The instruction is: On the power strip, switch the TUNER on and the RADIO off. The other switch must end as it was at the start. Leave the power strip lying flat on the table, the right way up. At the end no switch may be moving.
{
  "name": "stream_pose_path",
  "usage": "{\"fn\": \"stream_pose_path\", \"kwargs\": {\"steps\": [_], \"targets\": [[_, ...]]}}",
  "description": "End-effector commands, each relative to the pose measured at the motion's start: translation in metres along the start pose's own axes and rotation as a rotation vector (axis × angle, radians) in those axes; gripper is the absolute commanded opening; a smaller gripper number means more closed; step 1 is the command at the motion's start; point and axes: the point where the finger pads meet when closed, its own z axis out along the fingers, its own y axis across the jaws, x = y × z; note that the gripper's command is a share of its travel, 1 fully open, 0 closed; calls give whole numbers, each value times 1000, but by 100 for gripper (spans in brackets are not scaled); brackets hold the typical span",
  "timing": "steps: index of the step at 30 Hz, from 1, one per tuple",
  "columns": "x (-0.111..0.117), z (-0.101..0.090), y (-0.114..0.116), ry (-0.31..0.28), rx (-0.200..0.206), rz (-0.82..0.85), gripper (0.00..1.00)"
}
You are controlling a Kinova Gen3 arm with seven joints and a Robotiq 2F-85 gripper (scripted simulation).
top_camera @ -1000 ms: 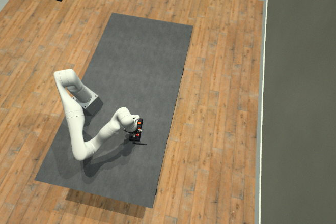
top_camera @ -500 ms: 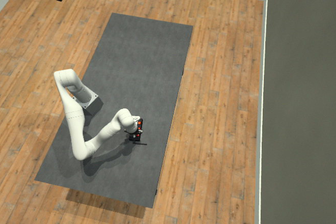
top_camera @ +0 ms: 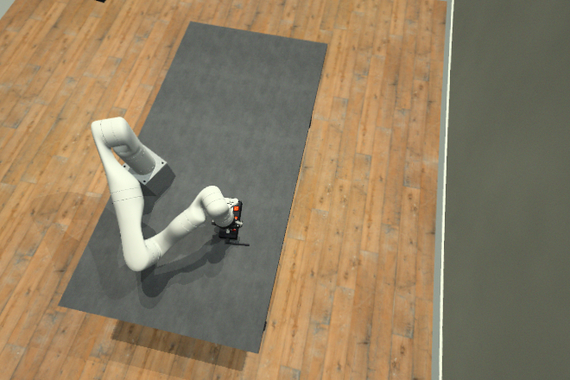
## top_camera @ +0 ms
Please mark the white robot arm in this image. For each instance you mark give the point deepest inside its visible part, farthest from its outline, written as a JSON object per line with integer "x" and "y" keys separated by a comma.
{"x": 127, "y": 196}

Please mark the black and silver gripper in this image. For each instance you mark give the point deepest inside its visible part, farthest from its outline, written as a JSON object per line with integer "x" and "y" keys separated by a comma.
{"x": 234, "y": 224}

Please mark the black power strip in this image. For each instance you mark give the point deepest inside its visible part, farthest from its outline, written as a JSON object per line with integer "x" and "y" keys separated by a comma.
{"x": 225, "y": 233}

